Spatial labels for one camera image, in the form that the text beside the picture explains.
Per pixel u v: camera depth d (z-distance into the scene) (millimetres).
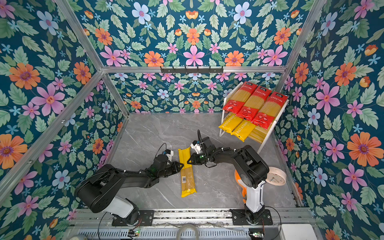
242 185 784
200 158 818
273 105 750
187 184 821
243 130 881
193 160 822
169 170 791
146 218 736
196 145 881
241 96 808
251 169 514
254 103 777
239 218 721
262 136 869
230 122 923
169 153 853
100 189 450
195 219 740
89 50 821
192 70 932
